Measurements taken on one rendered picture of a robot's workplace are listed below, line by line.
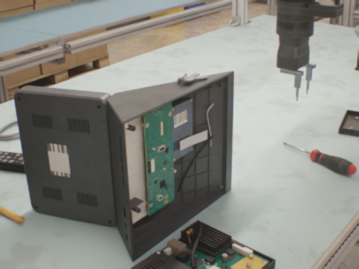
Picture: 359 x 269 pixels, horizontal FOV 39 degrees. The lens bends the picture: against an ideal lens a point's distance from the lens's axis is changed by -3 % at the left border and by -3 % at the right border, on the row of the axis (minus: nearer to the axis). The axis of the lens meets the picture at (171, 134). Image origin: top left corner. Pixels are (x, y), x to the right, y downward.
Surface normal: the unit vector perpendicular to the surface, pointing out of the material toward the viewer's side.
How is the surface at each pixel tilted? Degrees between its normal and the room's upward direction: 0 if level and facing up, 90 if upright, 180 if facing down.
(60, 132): 90
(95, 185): 90
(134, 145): 90
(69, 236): 0
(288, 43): 101
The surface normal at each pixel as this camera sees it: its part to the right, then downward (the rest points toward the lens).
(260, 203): -0.03, -0.91
